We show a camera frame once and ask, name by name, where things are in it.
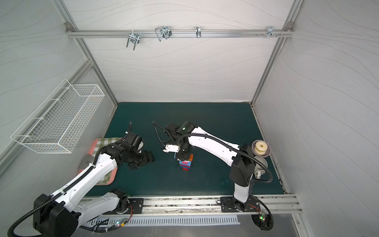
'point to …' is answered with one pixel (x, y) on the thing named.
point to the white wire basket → (57, 125)
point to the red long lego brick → (185, 166)
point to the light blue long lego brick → (189, 163)
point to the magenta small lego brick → (184, 162)
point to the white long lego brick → (171, 148)
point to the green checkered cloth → (101, 143)
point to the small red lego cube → (185, 169)
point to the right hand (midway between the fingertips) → (183, 154)
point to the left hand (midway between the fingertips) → (149, 162)
